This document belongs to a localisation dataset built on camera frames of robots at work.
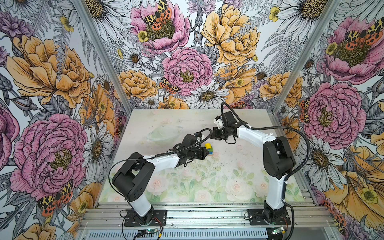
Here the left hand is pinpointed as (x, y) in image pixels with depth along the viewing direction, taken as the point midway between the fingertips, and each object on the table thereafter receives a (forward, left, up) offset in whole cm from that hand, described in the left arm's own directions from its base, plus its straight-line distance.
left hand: (208, 156), depth 88 cm
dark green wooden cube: (+6, -3, -3) cm, 8 cm away
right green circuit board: (-35, -32, -7) cm, 48 cm away
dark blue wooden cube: (+5, -3, -5) cm, 8 cm away
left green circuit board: (-35, +31, -10) cm, 48 cm away
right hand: (+10, -2, +2) cm, 10 cm away
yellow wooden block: (+7, 0, +1) cm, 7 cm away
